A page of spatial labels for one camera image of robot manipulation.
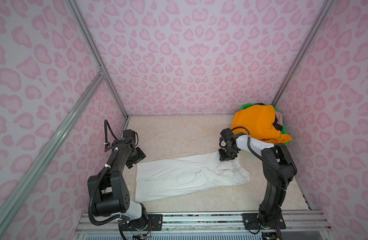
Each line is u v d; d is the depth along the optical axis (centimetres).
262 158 50
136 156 73
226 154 84
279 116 104
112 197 43
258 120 94
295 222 74
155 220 73
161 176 88
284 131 98
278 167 51
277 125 98
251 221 74
